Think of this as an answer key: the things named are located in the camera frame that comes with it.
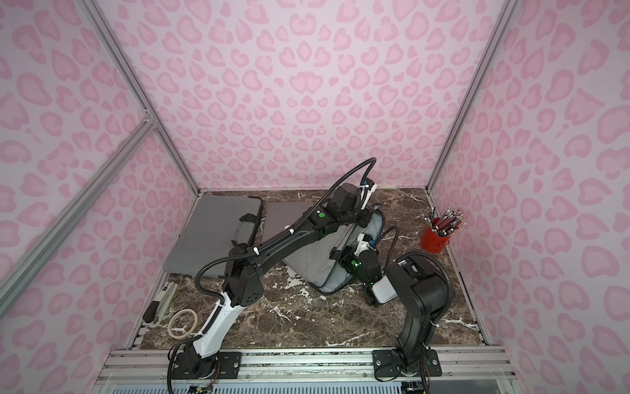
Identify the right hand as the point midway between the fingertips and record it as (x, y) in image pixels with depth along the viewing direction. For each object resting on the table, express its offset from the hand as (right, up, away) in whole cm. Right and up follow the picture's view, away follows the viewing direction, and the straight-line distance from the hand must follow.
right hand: (332, 246), depth 90 cm
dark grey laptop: (-24, +11, +26) cm, 37 cm away
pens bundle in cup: (+42, +9, -2) cm, 43 cm away
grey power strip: (-58, -20, -10) cm, 62 cm away
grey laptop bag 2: (-6, -6, -5) cm, 10 cm away
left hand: (+14, +14, -8) cm, 22 cm away
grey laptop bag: (-49, +7, +16) cm, 52 cm away
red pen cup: (+38, +1, +3) cm, 38 cm away
